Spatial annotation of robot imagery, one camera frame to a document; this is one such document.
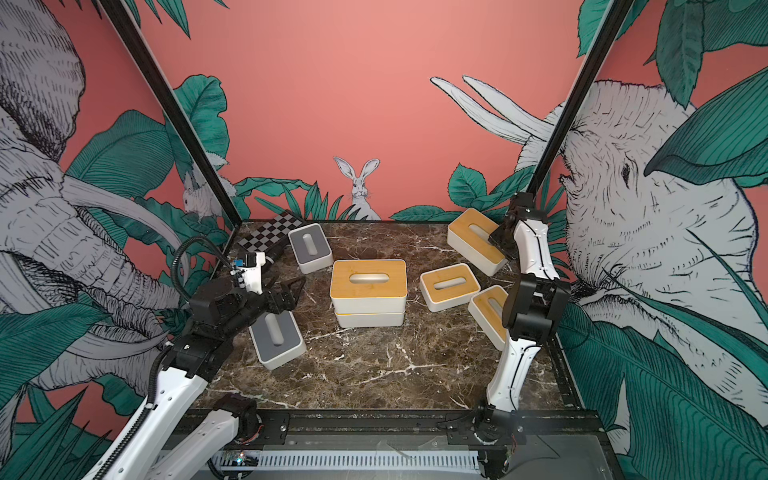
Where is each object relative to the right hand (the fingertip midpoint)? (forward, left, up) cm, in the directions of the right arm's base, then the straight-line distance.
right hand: (498, 238), depth 95 cm
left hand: (-23, +58, +12) cm, 63 cm away
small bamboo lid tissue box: (-11, +15, -12) cm, 22 cm away
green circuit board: (-58, +70, -15) cm, 92 cm away
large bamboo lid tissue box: (-20, +40, +3) cm, 45 cm away
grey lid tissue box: (-29, +69, -14) cm, 76 cm away
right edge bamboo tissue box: (-19, +4, -11) cm, 23 cm away
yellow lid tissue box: (-23, +41, -12) cm, 48 cm away
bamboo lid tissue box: (+6, +8, -4) cm, 11 cm away
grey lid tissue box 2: (+7, +65, -13) cm, 67 cm away
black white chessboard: (+13, +81, -12) cm, 83 cm away
